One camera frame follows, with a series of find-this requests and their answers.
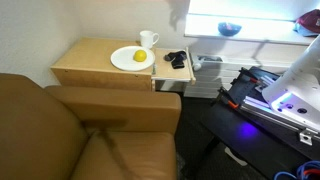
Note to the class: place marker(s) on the white wall heater unit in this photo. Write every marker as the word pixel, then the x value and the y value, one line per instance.
pixel 213 71

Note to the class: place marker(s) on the white ceramic mug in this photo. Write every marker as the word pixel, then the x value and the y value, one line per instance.
pixel 148 38

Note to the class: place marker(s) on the yellow lemon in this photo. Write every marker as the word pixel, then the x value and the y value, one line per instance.
pixel 140 56

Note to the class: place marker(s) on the brown leather armchair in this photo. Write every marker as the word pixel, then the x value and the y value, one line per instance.
pixel 81 133

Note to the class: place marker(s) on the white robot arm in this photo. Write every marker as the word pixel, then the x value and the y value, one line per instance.
pixel 296 94

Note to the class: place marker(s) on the dark blue bowl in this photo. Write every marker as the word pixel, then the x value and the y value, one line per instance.
pixel 229 29

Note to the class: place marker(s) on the white round plate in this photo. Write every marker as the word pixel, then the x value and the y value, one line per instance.
pixel 123 58

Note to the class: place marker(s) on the maroon baseball cap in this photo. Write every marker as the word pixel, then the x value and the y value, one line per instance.
pixel 308 24

